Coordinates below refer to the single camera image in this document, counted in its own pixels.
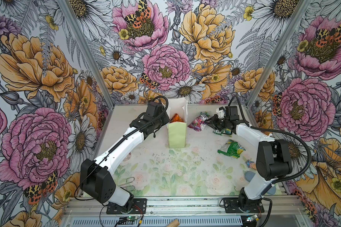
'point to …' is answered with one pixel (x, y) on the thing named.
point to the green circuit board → (132, 218)
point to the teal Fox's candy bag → (205, 113)
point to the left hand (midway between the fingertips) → (167, 121)
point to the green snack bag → (232, 148)
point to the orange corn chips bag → (175, 118)
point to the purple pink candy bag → (198, 123)
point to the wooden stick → (174, 223)
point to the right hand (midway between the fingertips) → (205, 124)
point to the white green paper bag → (177, 131)
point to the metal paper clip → (127, 183)
